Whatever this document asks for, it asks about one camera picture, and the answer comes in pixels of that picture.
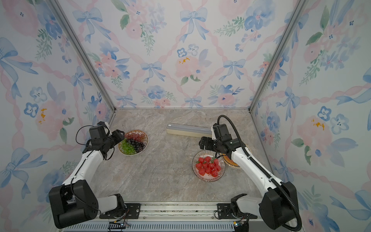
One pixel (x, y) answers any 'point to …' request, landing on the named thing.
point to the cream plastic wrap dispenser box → (190, 130)
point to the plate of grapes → (135, 142)
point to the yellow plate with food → (230, 162)
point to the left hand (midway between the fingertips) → (122, 132)
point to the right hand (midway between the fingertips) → (207, 143)
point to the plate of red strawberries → (206, 167)
